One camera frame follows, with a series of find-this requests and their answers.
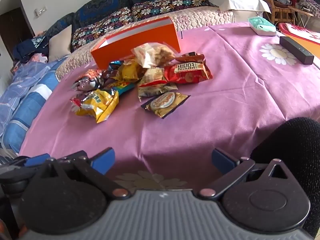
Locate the clear bag of nuts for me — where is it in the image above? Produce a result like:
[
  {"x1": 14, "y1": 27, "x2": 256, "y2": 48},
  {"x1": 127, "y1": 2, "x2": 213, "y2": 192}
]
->
[{"x1": 131, "y1": 43, "x2": 176, "y2": 68}]

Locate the blue patterned sofa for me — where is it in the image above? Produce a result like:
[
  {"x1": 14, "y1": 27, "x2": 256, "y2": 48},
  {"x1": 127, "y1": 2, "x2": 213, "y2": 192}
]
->
[{"x1": 45, "y1": 0, "x2": 235, "y2": 80}]

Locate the white cloth covered box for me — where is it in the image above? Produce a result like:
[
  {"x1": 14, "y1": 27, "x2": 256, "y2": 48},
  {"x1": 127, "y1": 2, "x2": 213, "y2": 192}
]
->
[{"x1": 205, "y1": 0, "x2": 272, "y2": 23}]

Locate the person's black clothing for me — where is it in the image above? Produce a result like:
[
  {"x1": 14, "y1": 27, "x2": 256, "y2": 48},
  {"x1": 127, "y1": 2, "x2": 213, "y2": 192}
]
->
[{"x1": 250, "y1": 117, "x2": 320, "y2": 238}]

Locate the blue white striped quilt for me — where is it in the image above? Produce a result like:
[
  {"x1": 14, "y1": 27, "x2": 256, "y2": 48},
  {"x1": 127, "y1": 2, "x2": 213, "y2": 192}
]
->
[{"x1": 2, "y1": 70, "x2": 58, "y2": 154}]

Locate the silver brown foil packet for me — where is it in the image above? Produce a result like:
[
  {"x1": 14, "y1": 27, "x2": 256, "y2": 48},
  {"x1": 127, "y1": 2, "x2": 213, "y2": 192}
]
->
[{"x1": 71, "y1": 69, "x2": 105, "y2": 92}]

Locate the floral sofa cushion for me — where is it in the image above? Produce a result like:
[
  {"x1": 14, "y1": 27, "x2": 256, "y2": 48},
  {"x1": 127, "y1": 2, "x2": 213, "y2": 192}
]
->
[
  {"x1": 71, "y1": 7, "x2": 133, "y2": 52},
  {"x1": 131, "y1": 0, "x2": 210, "y2": 22}
]

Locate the red snack packet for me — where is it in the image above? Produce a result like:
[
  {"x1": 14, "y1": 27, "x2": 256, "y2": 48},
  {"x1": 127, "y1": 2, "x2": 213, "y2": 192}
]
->
[{"x1": 164, "y1": 60, "x2": 213, "y2": 84}]

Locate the navy clothing pile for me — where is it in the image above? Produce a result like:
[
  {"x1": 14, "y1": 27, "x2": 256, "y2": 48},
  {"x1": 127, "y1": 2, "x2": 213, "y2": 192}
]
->
[{"x1": 12, "y1": 31, "x2": 50, "y2": 64}]

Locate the orange cardboard box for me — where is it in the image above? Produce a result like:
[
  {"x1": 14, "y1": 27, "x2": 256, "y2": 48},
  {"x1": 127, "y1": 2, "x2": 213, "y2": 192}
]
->
[{"x1": 90, "y1": 17, "x2": 181, "y2": 70}]

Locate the beige snack packet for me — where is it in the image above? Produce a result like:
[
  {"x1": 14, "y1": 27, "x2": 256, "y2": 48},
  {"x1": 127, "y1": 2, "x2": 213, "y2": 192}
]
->
[{"x1": 137, "y1": 67, "x2": 178, "y2": 102}]

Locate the brown orange snack packet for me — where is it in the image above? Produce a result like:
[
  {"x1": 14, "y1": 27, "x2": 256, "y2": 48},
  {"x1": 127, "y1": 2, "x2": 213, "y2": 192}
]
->
[{"x1": 175, "y1": 52, "x2": 206, "y2": 63}]

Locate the wicker chair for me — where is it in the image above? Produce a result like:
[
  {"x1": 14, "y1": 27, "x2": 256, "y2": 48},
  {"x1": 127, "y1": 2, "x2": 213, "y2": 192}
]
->
[{"x1": 244, "y1": 0, "x2": 314, "y2": 27}]

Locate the yellow snack packet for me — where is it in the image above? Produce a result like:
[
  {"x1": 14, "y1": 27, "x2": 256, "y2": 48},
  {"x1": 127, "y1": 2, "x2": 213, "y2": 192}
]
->
[{"x1": 117, "y1": 59, "x2": 148, "y2": 83}]

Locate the red and orange board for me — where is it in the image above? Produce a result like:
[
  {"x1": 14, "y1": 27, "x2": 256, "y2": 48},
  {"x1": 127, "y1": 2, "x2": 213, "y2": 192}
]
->
[{"x1": 277, "y1": 22, "x2": 320, "y2": 70}]

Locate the yellow chip packet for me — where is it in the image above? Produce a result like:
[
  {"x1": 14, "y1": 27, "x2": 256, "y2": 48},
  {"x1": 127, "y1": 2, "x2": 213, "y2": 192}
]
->
[{"x1": 71, "y1": 89, "x2": 120, "y2": 124}]

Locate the beige pillow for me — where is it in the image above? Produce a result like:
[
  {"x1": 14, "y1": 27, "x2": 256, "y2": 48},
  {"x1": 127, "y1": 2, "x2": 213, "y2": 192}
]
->
[{"x1": 48, "y1": 24, "x2": 73, "y2": 62}]

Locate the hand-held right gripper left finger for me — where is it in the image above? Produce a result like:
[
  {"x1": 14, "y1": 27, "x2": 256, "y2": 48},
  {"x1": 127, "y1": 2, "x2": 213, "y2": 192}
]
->
[{"x1": 37, "y1": 148, "x2": 132, "y2": 201}]

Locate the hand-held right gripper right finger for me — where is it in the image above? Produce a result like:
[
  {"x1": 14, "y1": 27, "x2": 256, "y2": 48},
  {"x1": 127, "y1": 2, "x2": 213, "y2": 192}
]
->
[{"x1": 199, "y1": 148, "x2": 292, "y2": 202}]

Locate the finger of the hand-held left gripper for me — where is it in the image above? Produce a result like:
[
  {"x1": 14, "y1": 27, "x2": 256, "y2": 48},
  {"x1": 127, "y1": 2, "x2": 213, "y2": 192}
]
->
[{"x1": 5, "y1": 154, "x2": 52, "y2": 173}]

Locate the purple floral tablecloth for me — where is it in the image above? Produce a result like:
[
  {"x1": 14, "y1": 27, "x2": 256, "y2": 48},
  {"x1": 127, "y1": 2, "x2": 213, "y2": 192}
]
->
[{"x1": 19, "y1": 21, "x2": 320, "y2": 190}]

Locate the dark brown snack packet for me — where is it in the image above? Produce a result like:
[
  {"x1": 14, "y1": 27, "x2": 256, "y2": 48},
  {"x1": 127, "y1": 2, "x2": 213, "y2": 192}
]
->
[{"x1": 100, "y1": 68, "x2": 122, "y2": 87}]

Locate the beige quilted sofa cover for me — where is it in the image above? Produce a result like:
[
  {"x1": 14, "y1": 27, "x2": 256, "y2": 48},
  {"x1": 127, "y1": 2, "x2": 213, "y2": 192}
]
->
[{"x1": 55, "y1": 6, "x2": 235, "y2": 80}]

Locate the black speaker bar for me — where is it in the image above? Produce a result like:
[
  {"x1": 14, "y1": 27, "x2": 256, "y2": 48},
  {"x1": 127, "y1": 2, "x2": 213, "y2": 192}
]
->
[{"x1": 279, "y1": 36, "x2": 315, "y2": 65}]

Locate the dark wooden door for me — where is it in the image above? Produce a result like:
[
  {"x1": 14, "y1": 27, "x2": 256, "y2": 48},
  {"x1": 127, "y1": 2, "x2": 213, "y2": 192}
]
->
[{"x1": 0, "y1": 7, "x2": 34, "y2": 60}]

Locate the teal tissue pack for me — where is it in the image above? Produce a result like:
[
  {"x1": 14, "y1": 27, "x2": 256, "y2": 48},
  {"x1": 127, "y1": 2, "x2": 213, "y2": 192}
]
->
[{"x1": 248, "y1": 16, "x2": 277, "y2": 37}]

